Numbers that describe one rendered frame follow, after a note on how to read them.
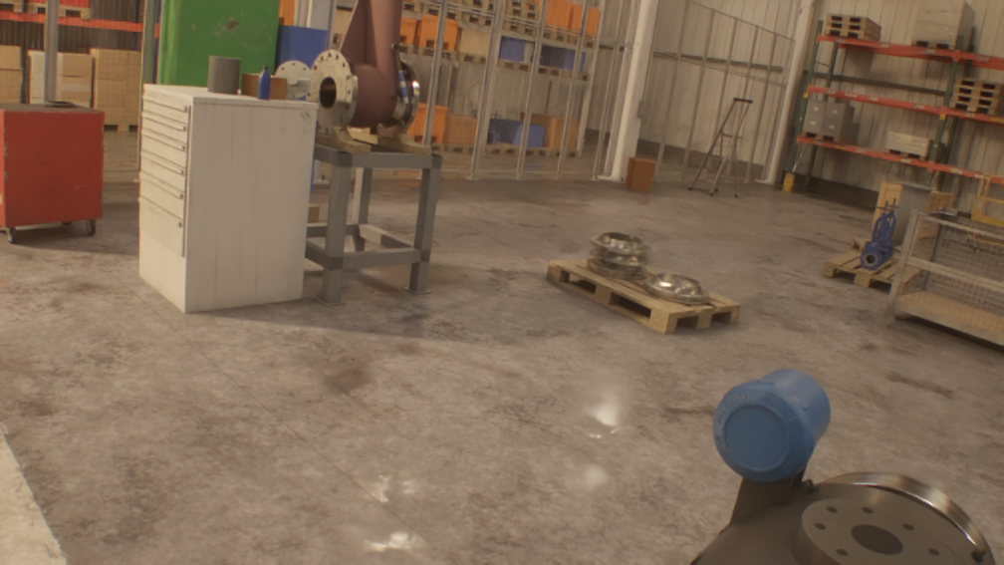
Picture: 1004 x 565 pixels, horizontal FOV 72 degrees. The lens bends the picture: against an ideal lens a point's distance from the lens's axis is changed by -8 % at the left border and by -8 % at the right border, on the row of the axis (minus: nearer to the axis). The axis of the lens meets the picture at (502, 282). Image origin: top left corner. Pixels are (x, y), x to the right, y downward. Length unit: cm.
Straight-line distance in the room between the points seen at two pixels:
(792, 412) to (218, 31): 687
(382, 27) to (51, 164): 241
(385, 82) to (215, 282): 157
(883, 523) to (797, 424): 19
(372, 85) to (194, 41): 313
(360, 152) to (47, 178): 225
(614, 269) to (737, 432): 431
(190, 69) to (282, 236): 336
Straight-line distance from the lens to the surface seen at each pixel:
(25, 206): 558
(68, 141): 562
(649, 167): 1204
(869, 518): 119
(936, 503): 158
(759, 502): 136
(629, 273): 552
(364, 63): 481
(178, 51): 744
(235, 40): 765
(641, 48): 1261
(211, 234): 421
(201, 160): 411
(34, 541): 253
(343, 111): 455
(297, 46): 777
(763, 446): 125
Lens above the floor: 144
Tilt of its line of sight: 15 degrees down
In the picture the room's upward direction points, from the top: 8 degrees clockwise
